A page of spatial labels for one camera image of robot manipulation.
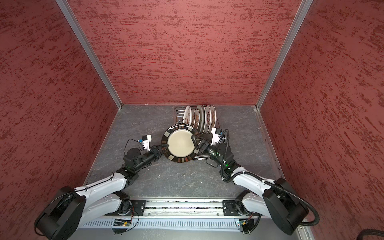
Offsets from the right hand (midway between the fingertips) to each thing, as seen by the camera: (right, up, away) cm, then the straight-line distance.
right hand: (192, 140), depth 76 cm
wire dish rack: (-11, +17, +31) cm, 37 cm away
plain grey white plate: (+6, +16, +14) cm, 22 cm away
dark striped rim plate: (-6, -5, +2) cm, 8 cm away
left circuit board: (-36, -40, -4) cm, 54 cm away
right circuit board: (+27, -40, -6) cm, 49 cm away
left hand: (-13, -4, +3) cm, 14 cm away
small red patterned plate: (+2, +12, +16) cm, 20 cm away
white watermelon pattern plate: (-4, +13, +24) cm, 28 cm away
